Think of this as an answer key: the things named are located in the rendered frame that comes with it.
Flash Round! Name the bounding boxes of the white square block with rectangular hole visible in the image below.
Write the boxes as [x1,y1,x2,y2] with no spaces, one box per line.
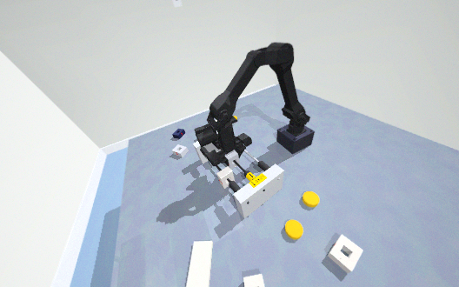
[328,235,363,273]

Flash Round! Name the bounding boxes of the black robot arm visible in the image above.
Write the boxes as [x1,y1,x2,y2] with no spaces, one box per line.
[195,43,310,148]

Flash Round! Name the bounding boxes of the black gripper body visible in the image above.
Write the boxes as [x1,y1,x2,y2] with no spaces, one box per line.
[206,133,252,166]

